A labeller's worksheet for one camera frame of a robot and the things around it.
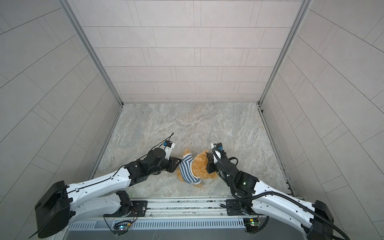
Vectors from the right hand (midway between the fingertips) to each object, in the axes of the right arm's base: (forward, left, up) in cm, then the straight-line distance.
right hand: (204, 156), depth 75 cm
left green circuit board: (-26, +39, -11) cm, 48 cm away
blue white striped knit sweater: (-6, +9, 0) cm, 11 cm away
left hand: (+1, +11, -4) cm, 12 cm away
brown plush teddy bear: (-6, +3, +2) cm, 7 cm away
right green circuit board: (-28, -19, -15) cm, 37 cm away
